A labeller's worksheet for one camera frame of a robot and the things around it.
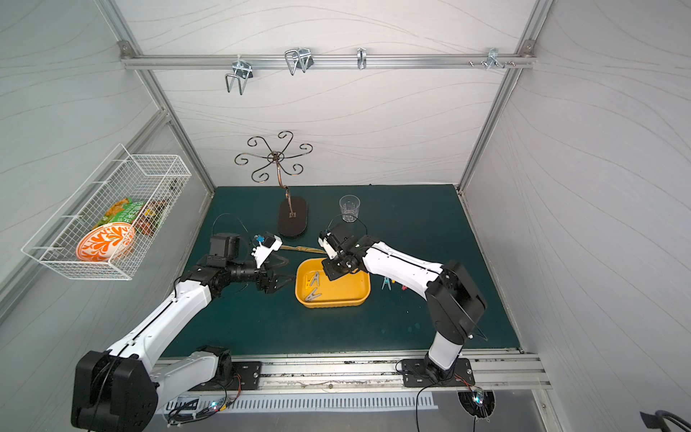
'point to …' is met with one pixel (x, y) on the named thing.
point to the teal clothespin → (386, 281)
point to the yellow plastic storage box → (350, 290)
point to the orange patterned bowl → (105, 242)
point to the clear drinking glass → (349, 207)
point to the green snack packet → (126, 211)
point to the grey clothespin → (312, 295)
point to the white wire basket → (157, 180)
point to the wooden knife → (301, 248)
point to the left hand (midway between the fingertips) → (289, 270)
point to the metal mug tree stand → (292, 212)
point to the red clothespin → (404, 288)
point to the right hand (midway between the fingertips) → (328, 268)
